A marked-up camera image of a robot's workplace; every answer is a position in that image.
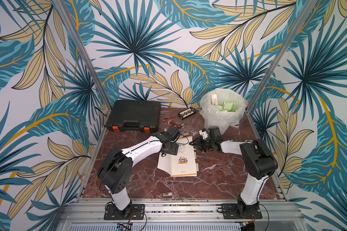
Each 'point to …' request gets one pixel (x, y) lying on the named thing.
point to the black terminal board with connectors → (186, 113)
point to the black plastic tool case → (134, 115)
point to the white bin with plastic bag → (223, 108)
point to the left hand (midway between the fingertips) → (169, 150)
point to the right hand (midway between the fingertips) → (190, 143)
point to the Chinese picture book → (184, 164)
